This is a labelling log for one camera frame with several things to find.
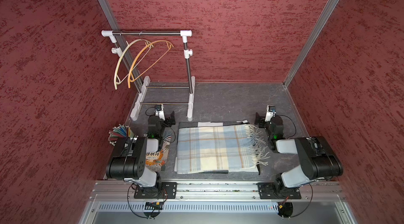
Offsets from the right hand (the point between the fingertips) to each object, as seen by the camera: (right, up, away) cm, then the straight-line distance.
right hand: (263, 114), depth 94 cm
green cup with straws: (-80, -7, -15) cm, 81 cm away
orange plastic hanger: (-74, +20, -19) cm, 79 cm away
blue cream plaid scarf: (-31, -18, -9) cm, 37 cm away
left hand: (-60, +1, -1) cm, 60 cm away
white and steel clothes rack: (-81, +1, +6) cm, 81 cm away
